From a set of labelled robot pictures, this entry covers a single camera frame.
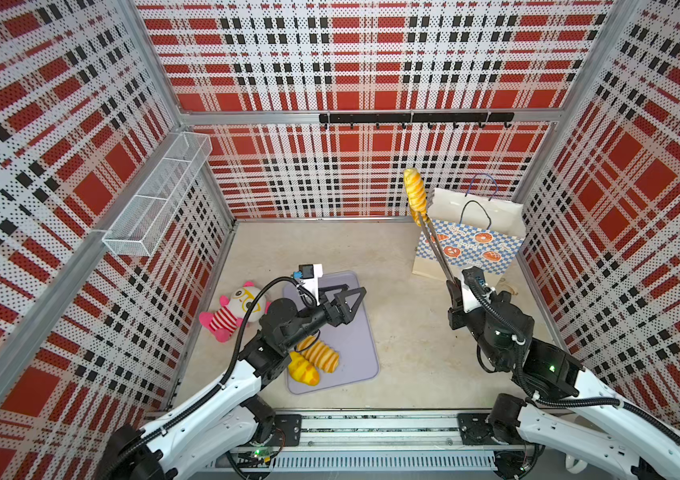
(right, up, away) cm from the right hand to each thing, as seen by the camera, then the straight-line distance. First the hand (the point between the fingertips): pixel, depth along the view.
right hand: (454, 284), depth 67 cm
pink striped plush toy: (-59, -10, +21) cm, 64 cm away
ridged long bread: (-33, -22, +16) cm, 42 cm away
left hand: (-22, -3, +2) cm, 22 cm away
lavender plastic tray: (-23, -20, +22) cm, 38 cm away
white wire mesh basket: (-90, +14, +25) cm, 95 cm away
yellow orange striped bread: (-38, -25, +14) cm, 47 cm away
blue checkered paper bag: (+10, +13, +17) cm, 24 cm away
